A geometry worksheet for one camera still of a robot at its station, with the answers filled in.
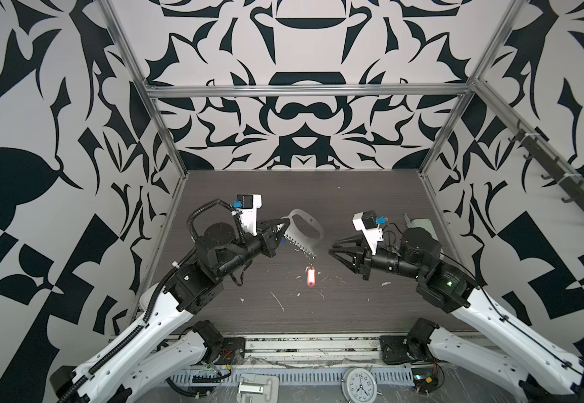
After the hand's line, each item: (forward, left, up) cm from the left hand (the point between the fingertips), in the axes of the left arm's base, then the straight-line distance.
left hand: (290, 217), depth 60 cm
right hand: (-7, -10, -5) cm, 13 cm away
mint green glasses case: (+18, -51, -33) cm, 63 cm away
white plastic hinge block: (-31, +9, -34) cm, 47 cm away
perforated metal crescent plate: (-1, -4, -6) cm, 7 cm away
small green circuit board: (-31, -37, -37) cm, 61 cm away
